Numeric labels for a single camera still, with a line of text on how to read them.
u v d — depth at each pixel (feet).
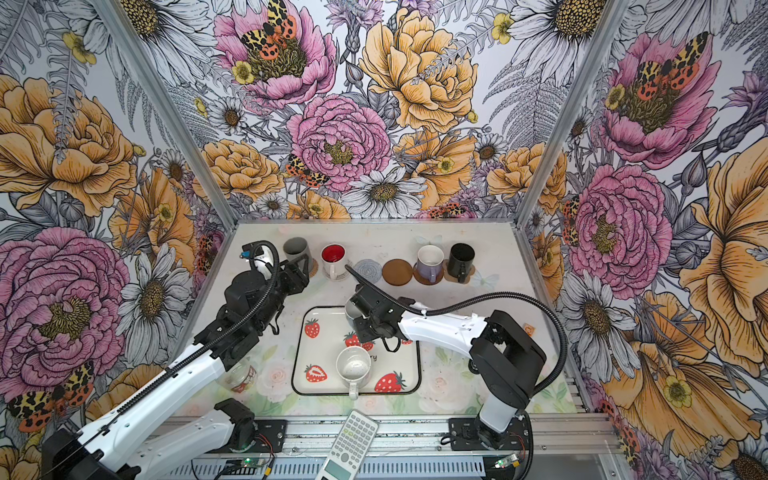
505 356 1.50
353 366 2.79
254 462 2.32
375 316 2.12
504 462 2.35
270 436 2.41
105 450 1.30
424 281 3.37
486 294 1.61
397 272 3.45
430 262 3.41
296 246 3.51
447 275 3.45
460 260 3.25
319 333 3.00
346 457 2.31
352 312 2.73
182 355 1.65
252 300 1.81
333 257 3.44
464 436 2.42
